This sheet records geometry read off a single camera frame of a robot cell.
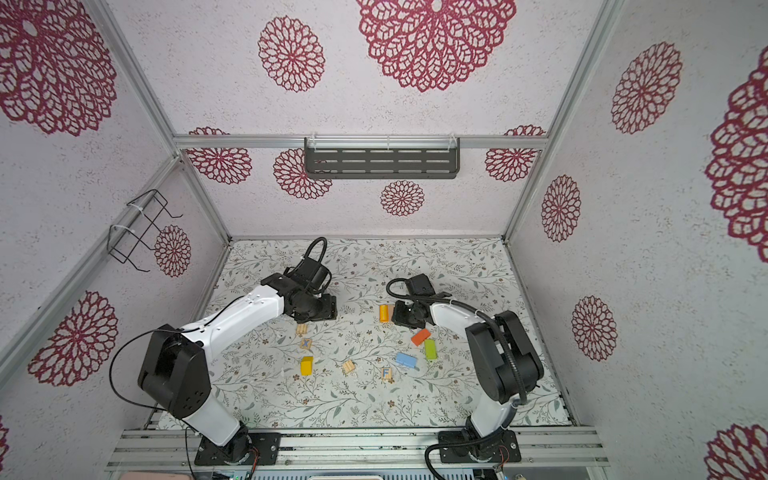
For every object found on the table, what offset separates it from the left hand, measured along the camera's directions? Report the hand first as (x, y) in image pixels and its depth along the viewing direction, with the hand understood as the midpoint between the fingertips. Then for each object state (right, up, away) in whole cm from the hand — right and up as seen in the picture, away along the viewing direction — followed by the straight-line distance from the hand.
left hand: (326, 318), depth 87 cm
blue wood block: (+24, -13, +2) cm, 27 cm away
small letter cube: (-9, -5, +7) cm, 12 cm away
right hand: (+20, 0, +7) cm, 21 cm away
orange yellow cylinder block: (+17, -1, +10) cm, 20 cm away
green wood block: (+31, -10, +4) cm, 33 cm away
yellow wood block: (-6, -14, 0) cm, 15 cm away
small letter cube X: (-7, -9, +5) cm, 12 cm away
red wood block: (+28, -7, +7) cm, 30 cm away
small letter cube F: (+18, -16, -2) cm, 24 cm away
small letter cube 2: (+7, -14, 0) cm, 15 cm away
